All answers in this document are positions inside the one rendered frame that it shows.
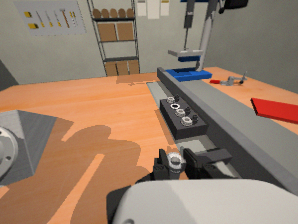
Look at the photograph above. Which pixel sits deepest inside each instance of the long grey square bar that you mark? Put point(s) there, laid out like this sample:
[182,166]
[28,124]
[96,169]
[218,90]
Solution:
[249,160]

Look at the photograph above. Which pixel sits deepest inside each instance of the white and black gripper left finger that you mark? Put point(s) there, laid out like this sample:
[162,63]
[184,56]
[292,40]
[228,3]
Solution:
[160,172]

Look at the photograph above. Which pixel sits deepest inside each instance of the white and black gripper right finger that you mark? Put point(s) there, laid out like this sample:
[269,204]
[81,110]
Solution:
[195,169]

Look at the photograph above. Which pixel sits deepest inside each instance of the red flat square plate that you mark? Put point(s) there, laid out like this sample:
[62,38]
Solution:
[276,110]

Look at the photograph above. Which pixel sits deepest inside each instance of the grey toggle clamp with red handle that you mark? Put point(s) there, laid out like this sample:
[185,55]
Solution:
[230,80]

